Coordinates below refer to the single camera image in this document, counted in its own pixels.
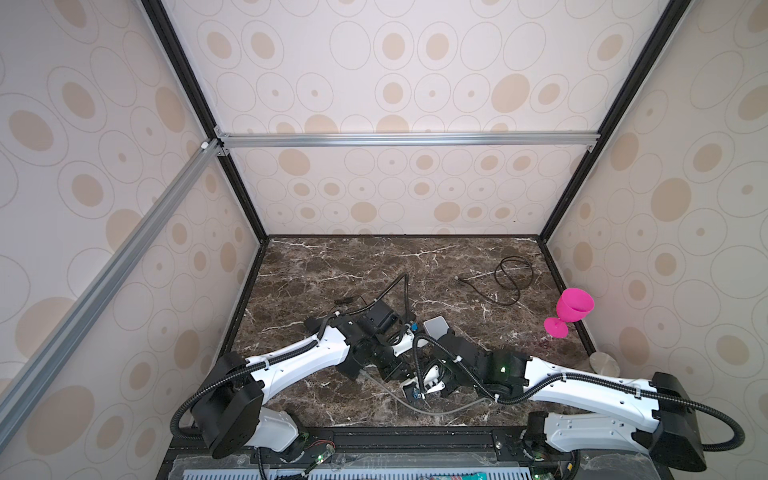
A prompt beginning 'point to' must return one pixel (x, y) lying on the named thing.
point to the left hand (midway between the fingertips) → (417, 376)
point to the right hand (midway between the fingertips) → (420, 358)
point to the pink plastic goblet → (572, 305)
